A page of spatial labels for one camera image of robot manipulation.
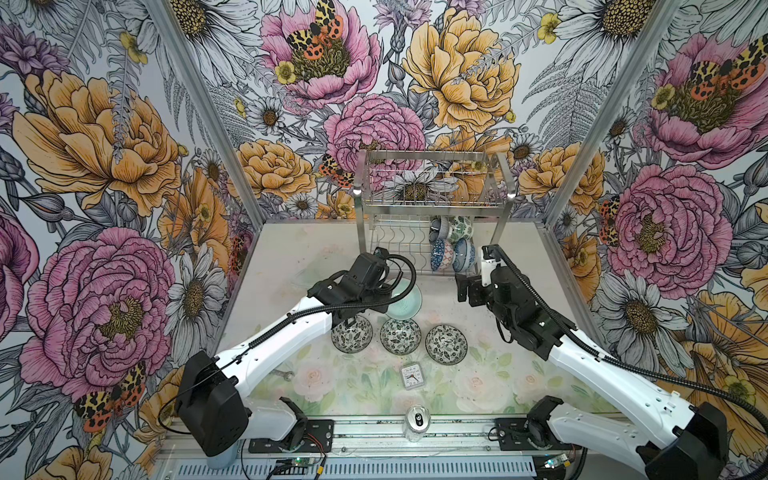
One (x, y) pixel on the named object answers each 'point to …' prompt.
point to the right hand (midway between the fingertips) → (474, 281)
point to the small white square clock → (412, 376)
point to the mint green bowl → (407, 307)
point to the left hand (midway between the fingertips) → (379, 299)
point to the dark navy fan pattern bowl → (439, 228)
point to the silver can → (417, 422)
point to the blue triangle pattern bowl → (437, 254)
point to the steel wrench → (286, 375)
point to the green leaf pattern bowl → (460, 227)
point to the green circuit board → (553, 462)
